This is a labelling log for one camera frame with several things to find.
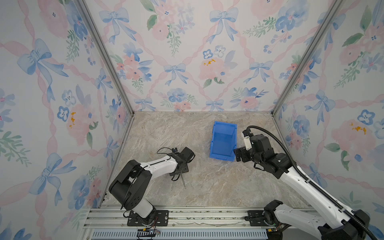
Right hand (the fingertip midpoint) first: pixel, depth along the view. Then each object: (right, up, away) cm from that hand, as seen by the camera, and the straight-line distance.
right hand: (241, 147), depth 78 cm
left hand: (-33, -14, +12) cm, 38 cm away
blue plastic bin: (-4, +1, +26) cm, 26 cm away
